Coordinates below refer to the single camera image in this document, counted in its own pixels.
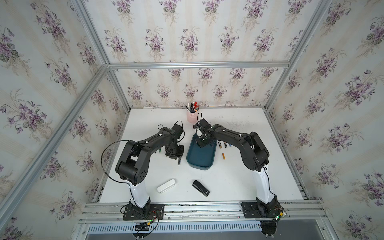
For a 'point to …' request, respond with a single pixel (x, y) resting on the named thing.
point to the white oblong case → (162, 188)
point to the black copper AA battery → (220, 144)
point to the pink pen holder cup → (191, 117)
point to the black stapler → (200, 188)
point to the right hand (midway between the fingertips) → (201, 142)
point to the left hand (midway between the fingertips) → (181, 158)
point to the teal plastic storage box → (203, 157)
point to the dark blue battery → (179, 161)
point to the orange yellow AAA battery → (223, 155)
